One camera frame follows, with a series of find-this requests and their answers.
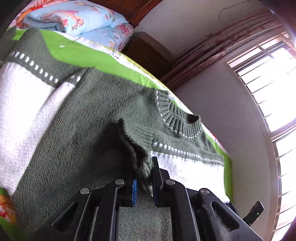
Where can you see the pink floral curtain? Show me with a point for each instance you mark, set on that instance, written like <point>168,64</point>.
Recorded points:
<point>215,46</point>

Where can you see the large wooden headboard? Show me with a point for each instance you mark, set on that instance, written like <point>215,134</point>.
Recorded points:
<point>133,10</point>

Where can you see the blue floral folded quilt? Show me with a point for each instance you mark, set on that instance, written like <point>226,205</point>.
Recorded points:
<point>82,19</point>

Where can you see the barred window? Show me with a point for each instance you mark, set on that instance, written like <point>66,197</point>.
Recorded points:
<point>267,71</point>

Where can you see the wooden nightstand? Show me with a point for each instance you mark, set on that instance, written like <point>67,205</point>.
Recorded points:
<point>149,53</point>

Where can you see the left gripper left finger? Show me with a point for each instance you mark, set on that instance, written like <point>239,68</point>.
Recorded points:
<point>90,214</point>

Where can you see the green and white knit sweater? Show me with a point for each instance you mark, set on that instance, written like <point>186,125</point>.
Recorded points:
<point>92,129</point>

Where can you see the pink floral pillow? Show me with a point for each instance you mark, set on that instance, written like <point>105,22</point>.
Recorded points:
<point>32,6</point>

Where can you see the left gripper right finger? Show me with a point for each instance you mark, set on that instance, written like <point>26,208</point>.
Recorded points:
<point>198,215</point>

